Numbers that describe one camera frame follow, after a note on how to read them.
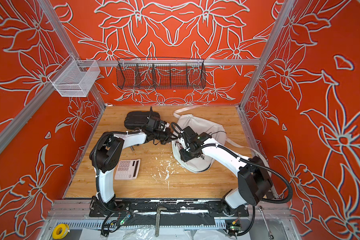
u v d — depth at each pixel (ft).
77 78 3.03
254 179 1.38
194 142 1.94
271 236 2.16
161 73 3.22
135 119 3.42
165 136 2.78
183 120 3.42
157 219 2.29
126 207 2.44
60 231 2.23
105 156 1.71
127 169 2.78
